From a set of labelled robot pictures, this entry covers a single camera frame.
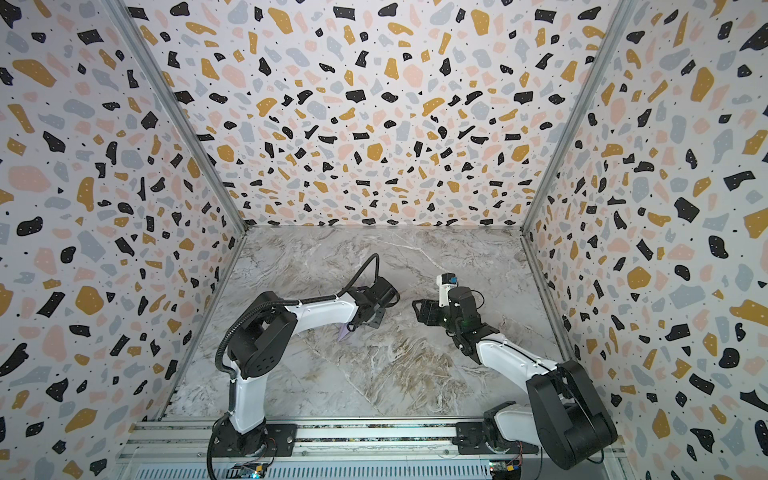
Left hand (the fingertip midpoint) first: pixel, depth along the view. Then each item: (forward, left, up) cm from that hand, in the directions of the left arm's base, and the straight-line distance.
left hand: (373, 310), depth 95 cm
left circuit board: (-41, +28, -2) cm, 49 cm away
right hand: (-2, -14, +10) cm, 17 cm away
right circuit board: (-42, -33, -3) cm, 53 cm away
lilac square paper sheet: (-6, +9, -1) cm, 11 cm away
